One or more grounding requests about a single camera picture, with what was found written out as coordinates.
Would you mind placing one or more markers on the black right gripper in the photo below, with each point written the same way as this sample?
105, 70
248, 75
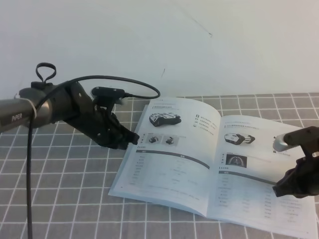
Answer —
301, 181

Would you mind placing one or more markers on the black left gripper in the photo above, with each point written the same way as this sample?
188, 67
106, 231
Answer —
99, 124

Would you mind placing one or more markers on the white robot catalogue book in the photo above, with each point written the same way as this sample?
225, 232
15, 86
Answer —
191, 158

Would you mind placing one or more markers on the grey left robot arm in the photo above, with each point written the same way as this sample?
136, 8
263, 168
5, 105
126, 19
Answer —
18, 111

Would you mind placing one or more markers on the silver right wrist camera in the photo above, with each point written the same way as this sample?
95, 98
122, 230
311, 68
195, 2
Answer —
307, 138

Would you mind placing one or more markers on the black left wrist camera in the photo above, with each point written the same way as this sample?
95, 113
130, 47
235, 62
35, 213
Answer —
104, 96

